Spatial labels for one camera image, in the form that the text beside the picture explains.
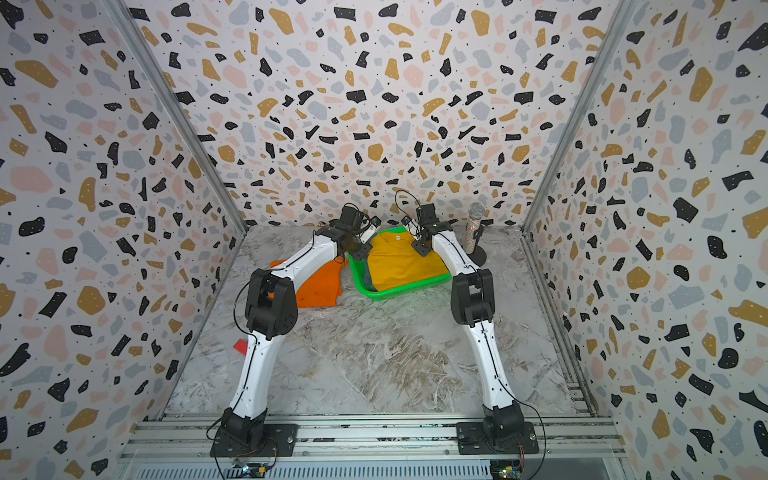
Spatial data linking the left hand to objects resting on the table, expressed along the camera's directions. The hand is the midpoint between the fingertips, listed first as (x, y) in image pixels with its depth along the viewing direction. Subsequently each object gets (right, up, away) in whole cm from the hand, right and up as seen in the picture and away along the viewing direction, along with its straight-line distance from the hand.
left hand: (364, 241), depth 104 cm
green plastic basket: (-1, -12, -1) cm, 12 cm away
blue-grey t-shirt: (+2, -13, -3) cm, 13 cm away
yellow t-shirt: (+10, -7, +2) cm, 12 cm away
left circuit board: (-23, -56, -33) cm, 69 cm away
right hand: (+23, +1, +8) cm, 24 cm away
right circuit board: (+38, -56, -33) cm, 75 cm away
